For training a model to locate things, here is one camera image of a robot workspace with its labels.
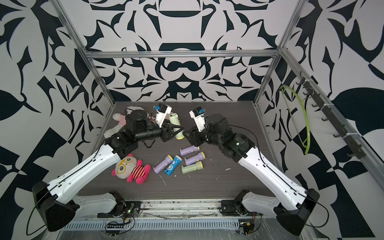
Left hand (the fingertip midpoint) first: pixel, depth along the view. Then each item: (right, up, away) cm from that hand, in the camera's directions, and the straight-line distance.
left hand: (180, 122), depth 66 cm
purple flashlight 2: (+10, -21, +22) cm, 32 cm away
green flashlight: (+2, -26, +18) cm, 32 cm away
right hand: (+3, -3, 0) cm, 4 cm away
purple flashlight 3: (-12, -25, +21) cm, 34 cm away
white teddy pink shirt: (-40, +1, +30) cm, 50 cm away
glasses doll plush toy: (-28, -24, +14) cm, 40 cm away
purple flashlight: (+3, -17, +26) cm, 31 cm away
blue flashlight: (-5, -25, +18) cm, 32 cm away
